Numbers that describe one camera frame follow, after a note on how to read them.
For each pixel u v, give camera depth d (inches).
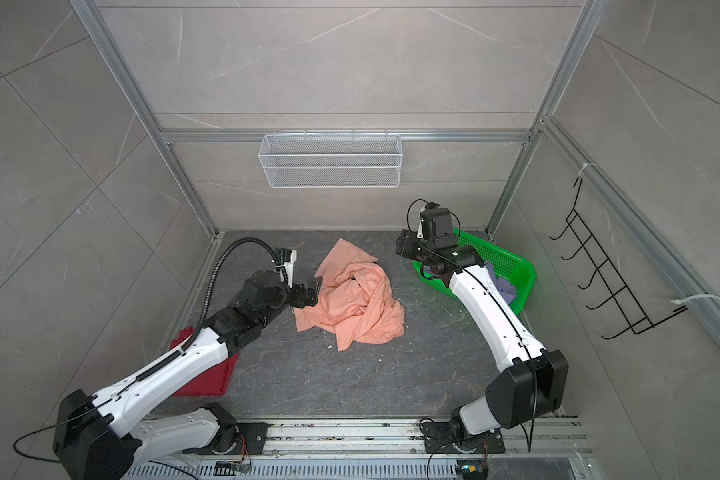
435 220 22.5
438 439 28.6
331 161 39.7
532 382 15.5
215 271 42.8
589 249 28.6
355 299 37.5
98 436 14.7
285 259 25.4
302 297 26.9
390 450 28.7
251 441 28.8
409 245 27.6
